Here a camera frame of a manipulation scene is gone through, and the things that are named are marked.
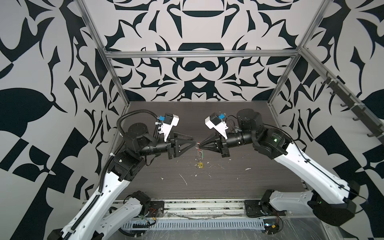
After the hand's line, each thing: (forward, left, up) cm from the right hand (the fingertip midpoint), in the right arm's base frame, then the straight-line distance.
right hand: (201, 146), depth 54 cm
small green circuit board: (-21, -32, -39) cm, 55 cm away
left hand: (+2, +2, +2) cm, 4 cm away
